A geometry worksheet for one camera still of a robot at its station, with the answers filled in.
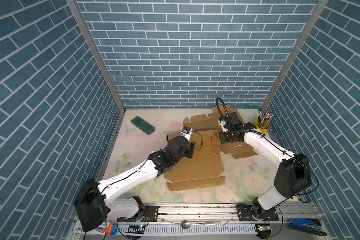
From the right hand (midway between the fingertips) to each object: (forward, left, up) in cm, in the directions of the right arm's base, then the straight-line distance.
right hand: (221, 135), depth 89 cm
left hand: (-12, +16, +7) cm, 21 cm away
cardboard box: (-17, +10, -14) cm, 24 cm away
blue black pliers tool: (-40, -41, -13) cm, 59 cm away
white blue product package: (-50, +52, -12) cm, 73 cm away
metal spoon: (-45, +17, -11) cm, 50 cm away
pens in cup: (+15, -30, +1) cm, 34 cm away
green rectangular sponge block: (+13, +55, -11) cm, 58 cm away
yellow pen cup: (+12, -29, -4) cm, 32 cm away
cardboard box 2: (0, -13, -15) cm, 20 cm away
